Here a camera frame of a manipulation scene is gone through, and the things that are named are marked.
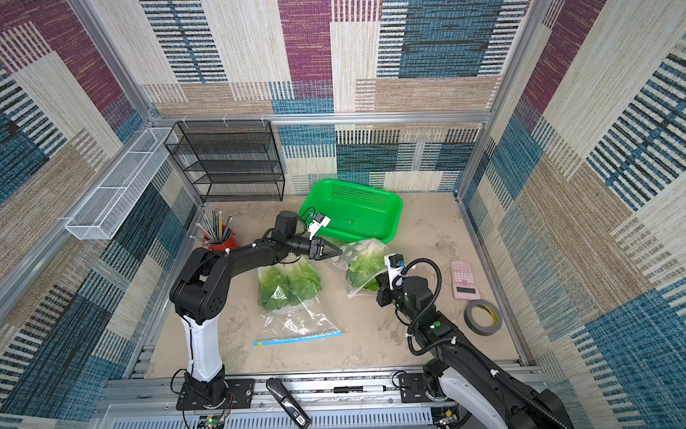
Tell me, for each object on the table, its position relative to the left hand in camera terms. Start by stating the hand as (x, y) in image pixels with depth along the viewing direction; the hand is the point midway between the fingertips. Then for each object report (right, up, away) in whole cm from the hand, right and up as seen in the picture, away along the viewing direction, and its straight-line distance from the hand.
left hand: (341, 253), depth 87 cm
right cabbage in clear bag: (-12, -10, 0) cm, 16 cm away
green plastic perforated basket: (+6, +14, +28) cm, 32 cm away
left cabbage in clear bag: (-20, -10, -4) cm, 23 cm away
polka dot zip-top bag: (+3, +1, -2) cm, 4 cm away
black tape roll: (+41, -22, -6) cm, 47 cm away
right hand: (+12, -7, -5) cm, 14 cm away
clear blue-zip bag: (-11, -19, -8) cm, 23 cm away
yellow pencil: (-43, +9, +9) cm, 45 cm away
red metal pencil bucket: (-40, +3, +12) cm, 42 cm away
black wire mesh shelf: (-46, +35, +23) cm, 62 cm away
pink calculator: (+42, -11, +5) cm, 44 cm away
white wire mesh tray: (-62, +12, -16) cm, 66 cm away
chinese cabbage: (+9, -2, -8) cm, 12 cm away
